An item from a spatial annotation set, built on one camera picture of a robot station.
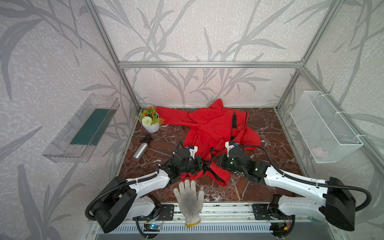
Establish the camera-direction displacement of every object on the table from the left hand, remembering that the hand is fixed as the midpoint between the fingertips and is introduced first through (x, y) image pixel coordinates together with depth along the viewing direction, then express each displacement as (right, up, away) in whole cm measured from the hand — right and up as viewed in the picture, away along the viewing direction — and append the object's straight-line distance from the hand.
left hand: (212, 160), depth 78 cm
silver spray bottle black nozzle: (-45, +2, +15) cm, 47 cm away
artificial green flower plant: (-40, +23, +16) cm, 49 cm away
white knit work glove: (-11, -22, -2) cm, 25 cm away
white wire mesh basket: (+47, +14, -17) cm, 52 cm away
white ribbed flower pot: (-38, +16, +23) cm, 48 cm away
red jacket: (+3, +15, +21) cm, 26 cm away
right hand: (-1, +3, -2) cm, 4 cm away
